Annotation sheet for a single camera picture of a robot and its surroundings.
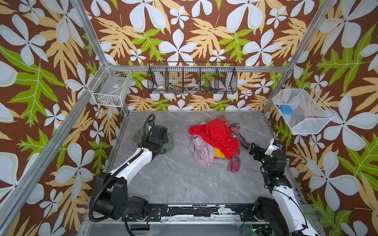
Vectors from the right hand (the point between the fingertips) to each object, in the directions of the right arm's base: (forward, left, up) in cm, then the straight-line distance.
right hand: (257, 145), depth 82 cm
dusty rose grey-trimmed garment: (-4, +11, -15) cm, 19 cm away
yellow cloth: (+1, +21, -11) cm, 23 cm away
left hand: (+10, +59, 0) cm, 60 cm away
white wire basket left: (+29, +85, +20) cm, 92 cm away
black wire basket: (+45, +35, +15) cm, 59 cm away
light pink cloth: (+3, +30, -12) cm, 33 cm away
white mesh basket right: (+11, -27, +14) cm, 32 cm away
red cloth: (+9, +21, -2) cm, 23 cm away
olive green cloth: (+7, +53, -13) cm, 55 cm away
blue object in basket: (+19, -20, +10) cm, 29 cm away
